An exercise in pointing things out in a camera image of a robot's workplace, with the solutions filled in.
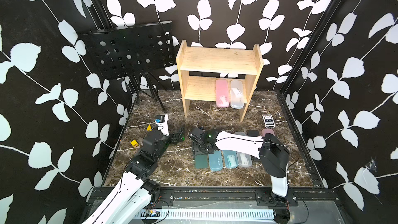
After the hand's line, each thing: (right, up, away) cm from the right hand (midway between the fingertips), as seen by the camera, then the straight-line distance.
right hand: (195, 149), depth 85 cm
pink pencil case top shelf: (+44, +8, +14) cm, 47 cm away
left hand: (-8, +16, -11) cm, 21 cm away
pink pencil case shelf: (+16, +32, +4) cm, 36 cm away
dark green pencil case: (+3, -6, -2) cm, 7 cm away
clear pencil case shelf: (+24, +31, +4) cm, 39 cm away
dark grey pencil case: (+35, +7, +10) cm, 38 cm away
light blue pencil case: (+20, -6, +1) cm, 21 cm away
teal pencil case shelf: (+11, -6, +1) cm, 13 cm away
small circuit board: (-20, -25, -14) cm, 35 cm away
